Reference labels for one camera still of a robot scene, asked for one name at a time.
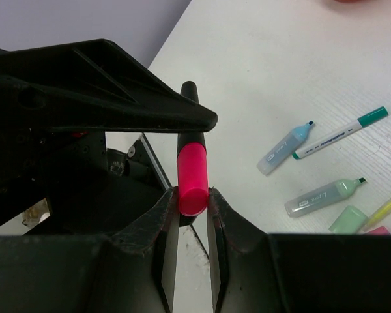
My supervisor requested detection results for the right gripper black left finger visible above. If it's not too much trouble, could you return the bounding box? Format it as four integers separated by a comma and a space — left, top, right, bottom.
0, 188, 179, 312

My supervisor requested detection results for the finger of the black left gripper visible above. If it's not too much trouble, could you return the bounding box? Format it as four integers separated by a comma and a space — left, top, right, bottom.
0, 39, 218, 133

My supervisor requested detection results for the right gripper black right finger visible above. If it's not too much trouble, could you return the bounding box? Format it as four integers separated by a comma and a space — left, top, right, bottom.
207, 188, 391, 312

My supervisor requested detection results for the pink-capped black highlighter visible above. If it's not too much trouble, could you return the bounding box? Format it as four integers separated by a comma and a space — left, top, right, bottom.
176, 81, 210, 226

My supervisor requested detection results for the pink-capped white pen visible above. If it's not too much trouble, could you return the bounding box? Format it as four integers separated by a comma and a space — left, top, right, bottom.
366, 226, 390, 235

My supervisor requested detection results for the teal-capped white marker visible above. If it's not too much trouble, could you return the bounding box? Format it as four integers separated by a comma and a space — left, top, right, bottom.
292, 106, 389, 160

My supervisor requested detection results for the light green highlighter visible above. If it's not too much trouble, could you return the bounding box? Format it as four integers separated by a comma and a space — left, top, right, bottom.
284, 177, 366, 218

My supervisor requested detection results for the light blue highlighter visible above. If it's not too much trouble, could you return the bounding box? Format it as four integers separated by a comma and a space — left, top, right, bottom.
257, 121, 314, 176

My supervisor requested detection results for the yellow thin pen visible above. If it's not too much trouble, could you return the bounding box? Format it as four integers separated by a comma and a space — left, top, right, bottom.
361, 198, 391, 231

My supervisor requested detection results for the orange round desk organizer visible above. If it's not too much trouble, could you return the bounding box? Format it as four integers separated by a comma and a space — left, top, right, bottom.
334, 0, 377, 3

